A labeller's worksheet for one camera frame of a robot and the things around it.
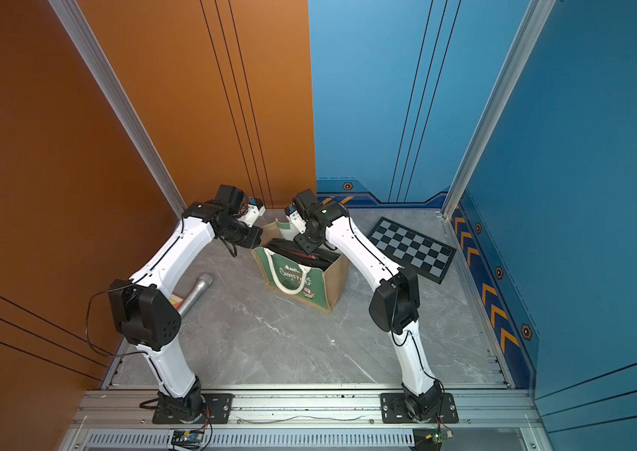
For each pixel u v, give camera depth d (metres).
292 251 0.89
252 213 0.79
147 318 0.47
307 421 0.72
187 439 0.72
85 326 0.70
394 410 0.72
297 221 0.79
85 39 0.73
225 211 0.67
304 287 0.81
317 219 0.62
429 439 0.70
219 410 0.74
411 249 1.03
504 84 0.82
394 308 0.54
